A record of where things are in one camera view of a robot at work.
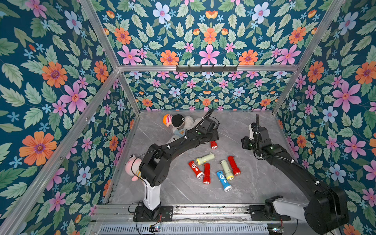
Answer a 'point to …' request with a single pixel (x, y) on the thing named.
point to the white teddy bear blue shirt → (188, 124)
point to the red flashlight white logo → (196, 171)
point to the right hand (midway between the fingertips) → (246, 137)
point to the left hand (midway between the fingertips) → (218, 133)
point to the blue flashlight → (226, 186)
